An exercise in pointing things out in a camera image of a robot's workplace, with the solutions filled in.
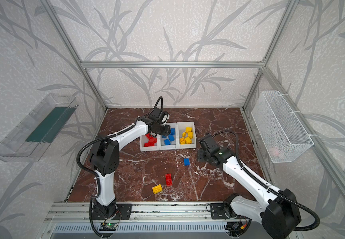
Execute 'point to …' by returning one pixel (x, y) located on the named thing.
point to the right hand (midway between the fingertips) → (201, 152)
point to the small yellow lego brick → (184, 134)
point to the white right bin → (181, 128)
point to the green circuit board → (108, 227)
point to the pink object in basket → (275, 152)
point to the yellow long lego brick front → (188, 129)
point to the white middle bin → (174, 144)
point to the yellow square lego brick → (182, 141)
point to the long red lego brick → (168, 178)
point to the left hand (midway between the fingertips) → (168, 130)
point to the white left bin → (144, 139)
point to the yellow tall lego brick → (190, 134)
